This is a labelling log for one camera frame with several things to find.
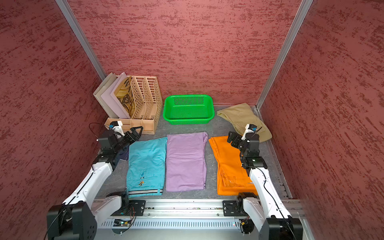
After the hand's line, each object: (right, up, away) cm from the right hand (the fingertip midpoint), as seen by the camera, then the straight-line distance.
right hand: (233, 136), depth 83 cm
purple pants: (-28, -13, +11) cm, 33 cm away
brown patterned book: (-70, +27, +17) cm, 77 cm away
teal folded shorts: (-52, -14, +7) cm, 54 cm away
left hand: (-54, +2, 0) cm, 54 cm away
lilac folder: (-74, +21, +7) cm, 77 cm away
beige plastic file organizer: (-57, +30, +24) cm, 69 cm away
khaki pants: (+16, +13, +32) cm, 38 cm away
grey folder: (-79, +32, +9) cm, 86 cm away
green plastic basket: (-27, +18, +35) cm, 48 cm away
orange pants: (0, -24, 0) cm, 24 cm away
